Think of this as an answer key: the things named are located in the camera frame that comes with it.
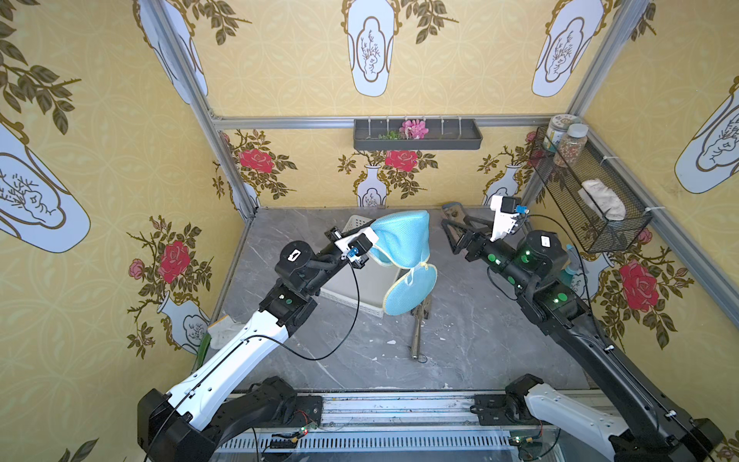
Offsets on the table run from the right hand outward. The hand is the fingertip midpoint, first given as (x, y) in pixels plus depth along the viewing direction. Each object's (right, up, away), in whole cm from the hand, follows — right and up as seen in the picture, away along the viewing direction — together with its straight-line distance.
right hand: (460, 217), depth 65 cm
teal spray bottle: (+36, -13, +15) cm, 41 cm away
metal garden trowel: (-5, -29, +29) cm, 42 cm away
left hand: (-23, +1, -1) cm, 23 cm away
